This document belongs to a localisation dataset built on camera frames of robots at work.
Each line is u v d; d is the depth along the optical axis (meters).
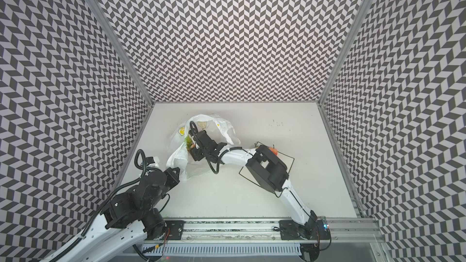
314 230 0.65
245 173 0.55
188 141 0.76
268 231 0.75
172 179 0.63
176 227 0.73
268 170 0.55
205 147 0.72
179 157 0.71
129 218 0.49
